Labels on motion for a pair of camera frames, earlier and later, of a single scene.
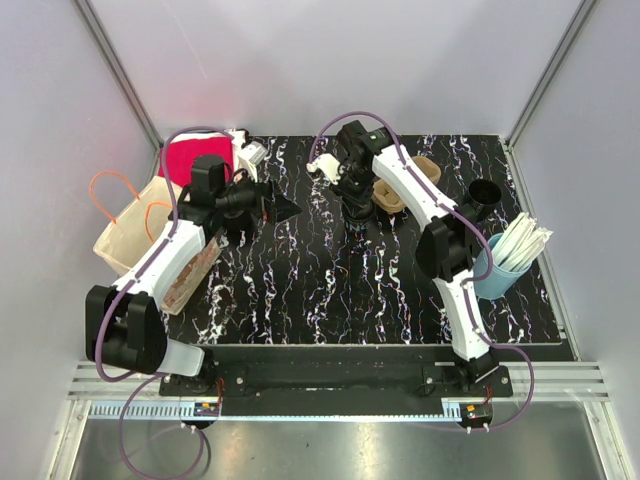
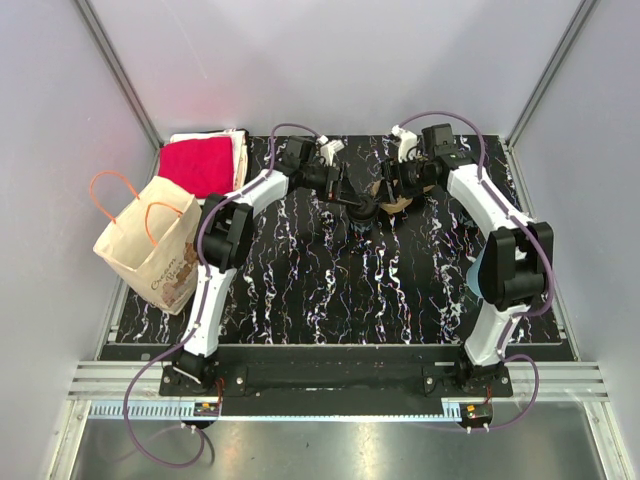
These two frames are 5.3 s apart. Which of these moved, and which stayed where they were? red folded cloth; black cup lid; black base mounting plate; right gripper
Moved: right gripper
Stayed: red folded cloth; black cup lid; black base mounting plate
